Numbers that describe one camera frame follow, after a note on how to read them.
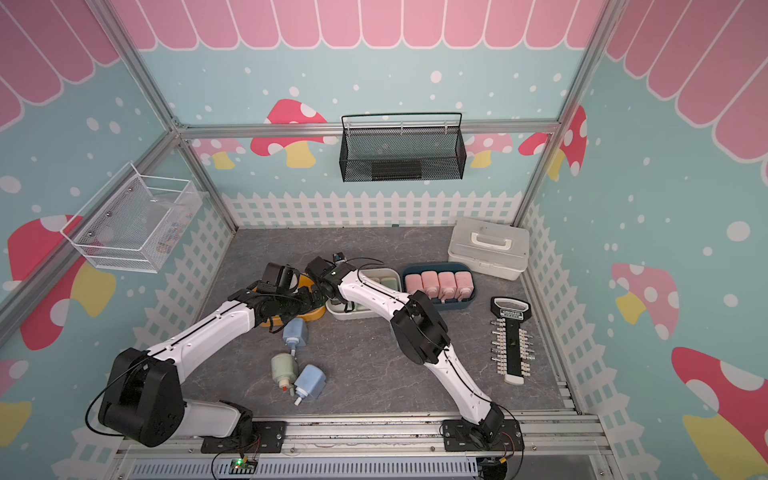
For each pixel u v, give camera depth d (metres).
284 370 0.78
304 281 0.77
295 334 0.85
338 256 0.87
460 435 0.68
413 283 0.96
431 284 0.94
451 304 0.98
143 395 0.42
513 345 0.89
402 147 0.94
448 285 0.94
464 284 0.95
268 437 0.75
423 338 0.58
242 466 0.73
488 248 0.99
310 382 0.76
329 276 0.70
